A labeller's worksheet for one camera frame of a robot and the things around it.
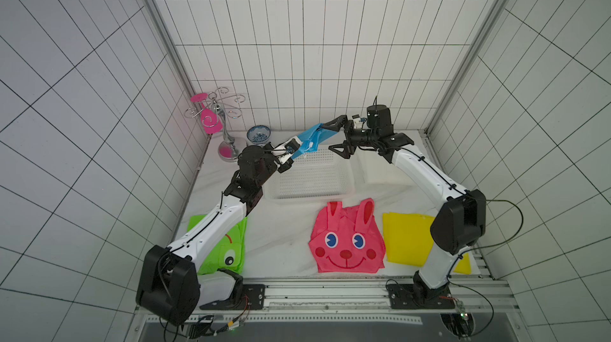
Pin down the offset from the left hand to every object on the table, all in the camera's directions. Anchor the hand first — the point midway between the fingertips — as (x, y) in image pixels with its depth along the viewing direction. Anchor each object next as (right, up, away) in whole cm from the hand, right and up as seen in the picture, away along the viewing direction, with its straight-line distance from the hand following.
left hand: (287, 142), depth 78 cm
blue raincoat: (+8, +1, -6) cm, 10 cm away
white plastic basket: (+14, -13, +24) cm, 31 cm away
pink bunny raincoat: (+22, -35, +6) cm, 42 cm away
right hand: (+9, +1, -2) cm, 10 cm away
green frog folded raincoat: (-21, -38, +3) cm, 44 cm away
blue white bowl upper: (-18, +6, +39) cm, 43 cm away
